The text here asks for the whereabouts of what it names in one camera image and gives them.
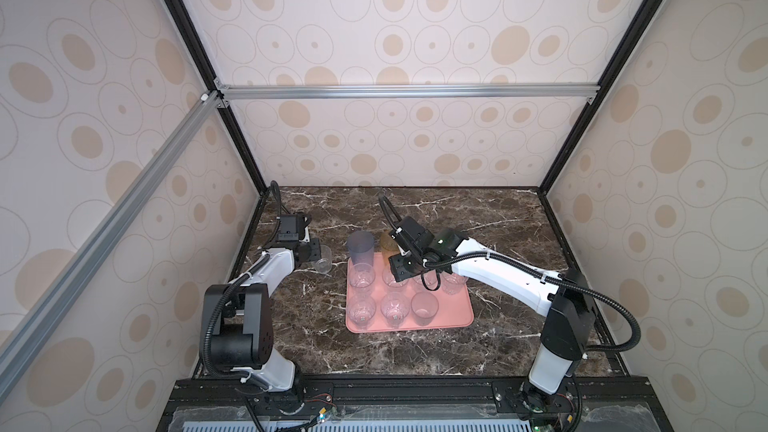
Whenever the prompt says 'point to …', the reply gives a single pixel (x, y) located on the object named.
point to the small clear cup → (323, 265)
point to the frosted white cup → (424, 307)
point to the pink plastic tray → (376, 303)
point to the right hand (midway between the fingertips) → (399, 267)
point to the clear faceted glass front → (389, 279)
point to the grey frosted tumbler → (360, 244)
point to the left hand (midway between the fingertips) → (318, 241)
